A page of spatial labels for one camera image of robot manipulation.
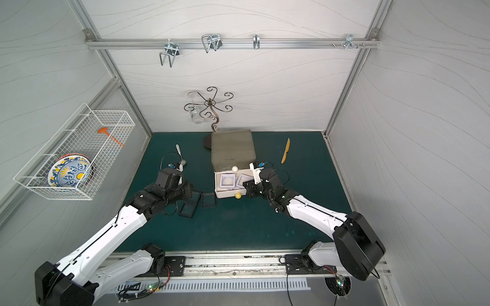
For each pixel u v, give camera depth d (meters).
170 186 0.59
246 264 0.75
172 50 0.78
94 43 0.77
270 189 0.63
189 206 0.90
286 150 1.11
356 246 0.43
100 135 0.77
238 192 0.83
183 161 1.12
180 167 0.73
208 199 0.91
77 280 0.39
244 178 0.91
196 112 1.00
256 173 0.75
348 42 0.77
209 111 0.93
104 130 0.78
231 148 0.86
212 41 0.77
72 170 0.62
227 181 0.89
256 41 0.72
